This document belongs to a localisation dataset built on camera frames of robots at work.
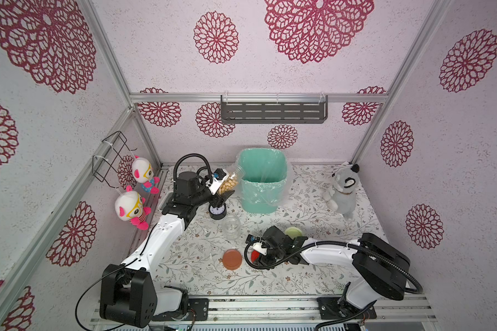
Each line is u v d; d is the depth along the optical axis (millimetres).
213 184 677
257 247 760
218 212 972
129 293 403
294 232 802
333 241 526
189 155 584
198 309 733
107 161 753
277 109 907
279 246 673
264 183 784
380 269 445
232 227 957
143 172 930
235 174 715
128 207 792
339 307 663
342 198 950
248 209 1005
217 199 702
